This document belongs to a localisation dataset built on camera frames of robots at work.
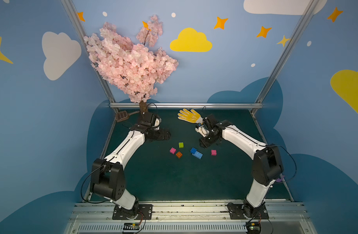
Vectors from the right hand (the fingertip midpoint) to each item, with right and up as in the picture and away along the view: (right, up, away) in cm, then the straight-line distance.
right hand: (205, 141), depth 91 cm
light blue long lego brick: (-4, -9, +5) cm, 11 cm away
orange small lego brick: (-17, -9, +4) cm, 19 cm away
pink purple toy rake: (+44, -23, -5) cm, 50 cm away
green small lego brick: (-15, -3, +9) cm, 18 cm away
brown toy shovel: (-62, +18, +24) cm, 69 cm away
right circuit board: (+22, -42, -18) cm, 51 cm away
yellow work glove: (-6, +18, +28) cm, 34 cm away
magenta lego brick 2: (+7, -8, +5) cm, 11 cm away
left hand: (-26, +5, -3) cm, 26 cm away
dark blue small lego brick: (-7, -7, +5) cm, 11 cm away
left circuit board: (-41, -41, -18) cm, 61 cm away
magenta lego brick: (-21, -7, +5) cm, 23 cm away
